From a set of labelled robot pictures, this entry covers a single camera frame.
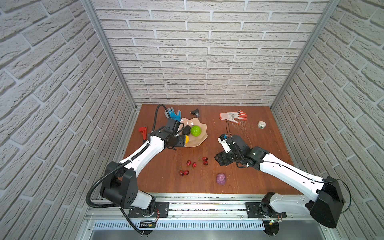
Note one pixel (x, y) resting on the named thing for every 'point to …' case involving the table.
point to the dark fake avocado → (186, 130)
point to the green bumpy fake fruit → (195, 131)
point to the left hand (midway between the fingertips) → (180, 139)
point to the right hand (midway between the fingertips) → (221, 154)
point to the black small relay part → (195, 112)
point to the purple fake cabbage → (221, 178)
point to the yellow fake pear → (187, 139)
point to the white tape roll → (261, 124)
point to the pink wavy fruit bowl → (193, 140)
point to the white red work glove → (233, 116)
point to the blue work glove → (172, 115)
